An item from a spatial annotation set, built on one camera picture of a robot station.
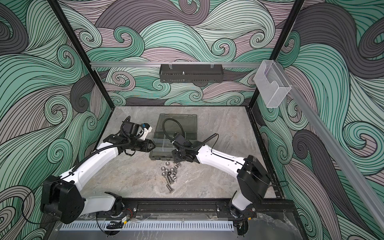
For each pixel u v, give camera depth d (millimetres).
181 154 600
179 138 634
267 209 744
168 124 779
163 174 853
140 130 719
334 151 520
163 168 872
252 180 421
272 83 791
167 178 828
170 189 792
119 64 951
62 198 393
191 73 903
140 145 702
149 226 760
